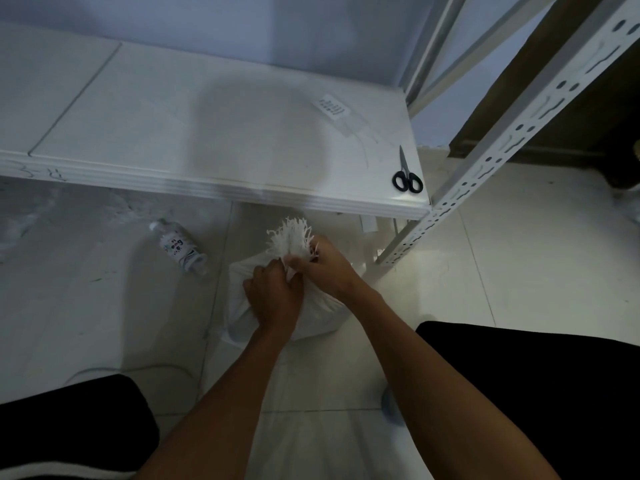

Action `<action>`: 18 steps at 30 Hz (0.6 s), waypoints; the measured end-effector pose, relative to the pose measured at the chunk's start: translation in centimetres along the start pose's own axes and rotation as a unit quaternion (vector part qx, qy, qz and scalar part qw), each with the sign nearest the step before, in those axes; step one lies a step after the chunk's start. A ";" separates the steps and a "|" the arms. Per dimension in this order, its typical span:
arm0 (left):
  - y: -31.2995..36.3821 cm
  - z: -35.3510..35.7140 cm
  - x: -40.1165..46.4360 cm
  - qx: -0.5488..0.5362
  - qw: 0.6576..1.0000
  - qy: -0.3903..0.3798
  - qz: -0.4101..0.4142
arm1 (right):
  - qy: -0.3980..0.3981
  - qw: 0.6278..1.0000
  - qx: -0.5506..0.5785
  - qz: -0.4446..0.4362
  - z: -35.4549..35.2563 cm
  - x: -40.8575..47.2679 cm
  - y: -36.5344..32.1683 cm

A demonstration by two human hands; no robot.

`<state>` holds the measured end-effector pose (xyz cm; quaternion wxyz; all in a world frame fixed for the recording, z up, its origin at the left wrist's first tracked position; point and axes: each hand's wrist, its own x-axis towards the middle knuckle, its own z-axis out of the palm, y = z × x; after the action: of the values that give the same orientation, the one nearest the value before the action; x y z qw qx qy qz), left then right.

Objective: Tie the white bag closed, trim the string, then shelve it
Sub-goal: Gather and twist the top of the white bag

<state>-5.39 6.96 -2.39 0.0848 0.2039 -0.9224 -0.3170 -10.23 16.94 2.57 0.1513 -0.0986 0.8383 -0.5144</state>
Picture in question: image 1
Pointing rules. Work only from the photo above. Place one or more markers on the person's right hand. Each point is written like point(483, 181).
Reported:
point(327, 272)

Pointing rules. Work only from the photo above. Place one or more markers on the person's left hand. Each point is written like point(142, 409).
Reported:
point(272, 299)

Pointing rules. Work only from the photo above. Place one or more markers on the person's left fingers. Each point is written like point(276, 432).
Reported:
point(275, 267)

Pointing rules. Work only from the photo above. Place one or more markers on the person's right thumb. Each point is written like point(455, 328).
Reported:
point(299, 262)

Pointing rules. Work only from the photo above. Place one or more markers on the white woven sack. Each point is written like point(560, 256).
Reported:
point(300, 294)

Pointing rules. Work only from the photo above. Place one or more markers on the person's right forearm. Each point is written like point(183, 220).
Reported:
point(440, 394)

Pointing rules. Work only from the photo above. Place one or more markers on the person's left forearm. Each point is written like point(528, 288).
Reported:
point(215, 409)

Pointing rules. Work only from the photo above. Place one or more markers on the clear plastic bottle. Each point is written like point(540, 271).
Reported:
point(178, 246)

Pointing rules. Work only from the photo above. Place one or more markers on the clear plastic bag with label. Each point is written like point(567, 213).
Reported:
point(345, 117)

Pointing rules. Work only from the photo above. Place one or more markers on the person's left leg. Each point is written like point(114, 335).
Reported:
point(70, 427)

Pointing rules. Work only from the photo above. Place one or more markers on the person's leg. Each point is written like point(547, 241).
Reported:
point(70, 427)
point(545, 394)

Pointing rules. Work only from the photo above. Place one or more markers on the person's right leg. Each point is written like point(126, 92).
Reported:
point(545, 394)

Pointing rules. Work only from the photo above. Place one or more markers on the brown wooden door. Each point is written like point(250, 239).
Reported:
point(550, 94)

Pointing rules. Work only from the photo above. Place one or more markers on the white perforated metal shelf post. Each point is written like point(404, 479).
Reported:
point(520, 129)

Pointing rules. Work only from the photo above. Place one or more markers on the white metal shelf frame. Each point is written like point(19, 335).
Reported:
point(450, 49)

